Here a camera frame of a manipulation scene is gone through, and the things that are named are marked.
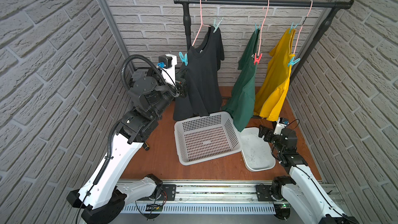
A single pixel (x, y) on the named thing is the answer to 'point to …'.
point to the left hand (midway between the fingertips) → (189, 66)
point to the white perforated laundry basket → (207, 138)
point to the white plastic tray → (257, 153)
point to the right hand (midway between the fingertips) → (268, 127)
